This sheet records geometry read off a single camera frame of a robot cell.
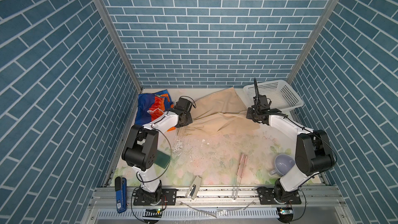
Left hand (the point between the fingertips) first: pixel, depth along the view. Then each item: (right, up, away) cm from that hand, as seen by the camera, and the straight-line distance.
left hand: (188, 120), depth 96 cm
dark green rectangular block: (-14, -21, -9) cm, 27 cm away
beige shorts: (+19, +5, +3) cm, 20 cm away
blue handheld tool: (-29, -29, -23) cm, 47 cm away
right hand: (+38, +6, -1) cm, 39 cm away
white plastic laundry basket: (+69, +15, +20) cm, 73 cm away
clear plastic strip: (+29, -38, -25) cm, 54 cm away
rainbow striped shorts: (-29, +9, +13) cm, 33 cm away
